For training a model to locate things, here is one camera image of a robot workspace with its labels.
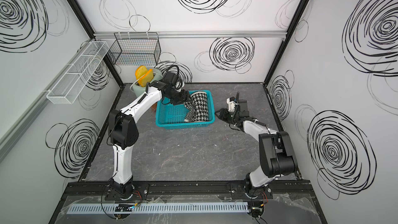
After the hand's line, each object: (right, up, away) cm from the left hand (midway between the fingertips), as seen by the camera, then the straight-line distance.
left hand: (189, 101), depth 91 cm
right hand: (+17, -8, -1) cm, 19 cm away
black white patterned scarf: (+5, -4, +3) cm, 7 cm away
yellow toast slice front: (-28, +14, +5) cm, 31 cm away
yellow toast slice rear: (-32, +19, +6) cm, 37 cm away
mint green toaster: (-33, +7, +8) cm, 35 cm away
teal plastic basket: (-13, -11, +10) cm, 19 cm away
